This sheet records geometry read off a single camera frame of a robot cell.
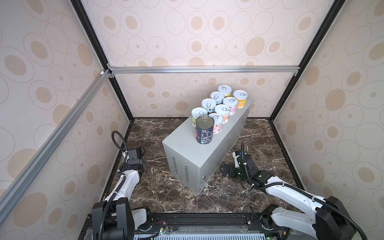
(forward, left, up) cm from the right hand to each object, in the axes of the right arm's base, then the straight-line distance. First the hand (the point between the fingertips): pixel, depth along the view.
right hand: (226, 168), depth 85 cm
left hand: (+6, +52, +3) cm, 52 cm away
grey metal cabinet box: (-11, +18, +27) cm, 34 cm away
